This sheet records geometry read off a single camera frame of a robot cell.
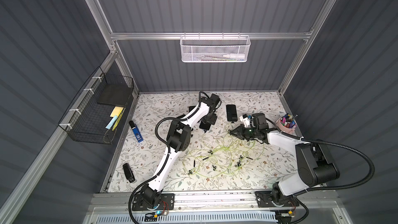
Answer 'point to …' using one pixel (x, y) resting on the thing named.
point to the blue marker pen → (137, 132)
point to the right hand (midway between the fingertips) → (233, 132)
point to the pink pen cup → (286, 123)
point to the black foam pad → (115, 94)
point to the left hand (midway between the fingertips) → (210, 122)
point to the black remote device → (128, 172)
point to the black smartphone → (231, 113)
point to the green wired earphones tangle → (226, 156)
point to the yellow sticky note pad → (116, 111)
